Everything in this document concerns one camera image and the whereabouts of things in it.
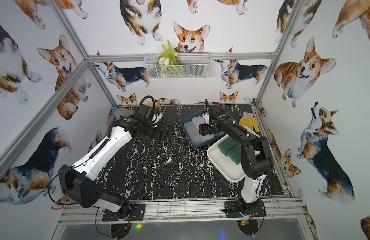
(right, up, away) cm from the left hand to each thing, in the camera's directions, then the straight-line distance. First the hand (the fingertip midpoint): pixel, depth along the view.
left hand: (164, 131), depth 80 cm
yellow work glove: (+55, +5, +31) cm, 64 cm away
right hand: (+22, 0, +12) cm, 25 cm away
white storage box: (+38, -24, +7) cm, 45 cm away
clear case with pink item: (+18, +5, +20) cm, 28 cm away
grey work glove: (-41, +12, +37) cm, 56 cm away
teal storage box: (+14, +4, +26) cm, 29 cm away
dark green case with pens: (+36, -9, +13) cm, 40 cm away
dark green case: (+40, -14, +9) cm, 43 cm away
